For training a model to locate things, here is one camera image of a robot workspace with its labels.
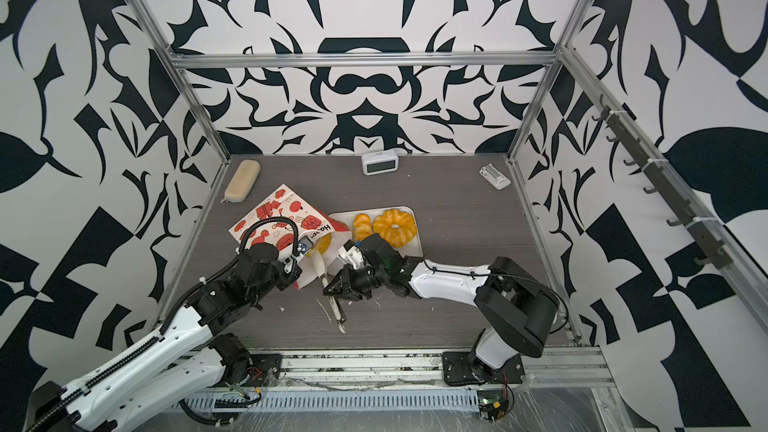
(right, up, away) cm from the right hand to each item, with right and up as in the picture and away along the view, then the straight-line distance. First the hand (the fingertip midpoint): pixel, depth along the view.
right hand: (327, 296), depth 73 cm
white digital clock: (+12, +35, +37) cm, 52 cm away
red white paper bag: (-4, +19, -15) cm, 25 cm away
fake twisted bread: (+6, +14, +23) cm, 27 cm away
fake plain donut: (-4, +10, +11) cm, 15 cm away
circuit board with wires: (+40, -24, -3) cm, 47 cm away
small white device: (+55, +30, +38) cm, 73 cm away
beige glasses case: (-36, +28, +34) cm, 57 cm away
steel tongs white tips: (-3, +5, +7) cm, 9 cm away
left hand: (-10, +12, +4) cm, 16 cm away
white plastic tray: (+22, +7, +20) cm, 31 cm away
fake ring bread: (+18, +13, +26) cm, 34 cm away
